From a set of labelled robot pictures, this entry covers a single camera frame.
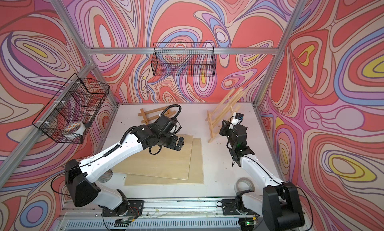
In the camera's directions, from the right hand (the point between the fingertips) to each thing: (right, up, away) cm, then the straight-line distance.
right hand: (224, 123), depth 84 cm
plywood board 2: (-33, -24, +4) cm, 41 cm away
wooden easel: (-36, +6, +27) cm, 45 cm away
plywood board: (-16, -29, 0) cm, 33 cm away
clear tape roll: (+10, -30, -5) cm, 32 cm away
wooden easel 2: (+2, +11, -2) cm, 12 cm away
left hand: (-25, -10, -7) cm, 28 cm away
